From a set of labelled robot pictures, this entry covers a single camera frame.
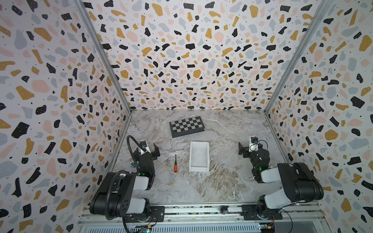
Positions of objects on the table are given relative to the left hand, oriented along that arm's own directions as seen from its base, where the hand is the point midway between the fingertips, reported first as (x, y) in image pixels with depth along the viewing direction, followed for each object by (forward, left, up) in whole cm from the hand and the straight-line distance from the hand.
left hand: (147, 144), depth 87 cm
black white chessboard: (+20, -23, -9) cm, 31 cm away
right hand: (+3, -62, 0) cm, 62 cm away
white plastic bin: (-4, -31, -11) cm, 33 cm away
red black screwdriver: (-10, -16, -12) cm, 22 cm away
